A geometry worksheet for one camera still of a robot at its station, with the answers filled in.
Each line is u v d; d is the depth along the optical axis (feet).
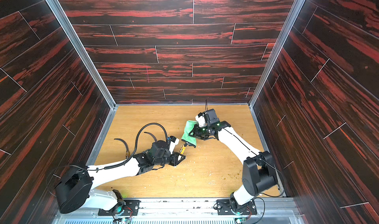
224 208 2.40
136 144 2.26
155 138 3.32
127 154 2.98
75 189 1.36
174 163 2.31
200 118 2.60
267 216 2.39
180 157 2.52
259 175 1.43
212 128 2.05
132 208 2.41
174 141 2.46
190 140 2.58
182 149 2.59
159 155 2.11
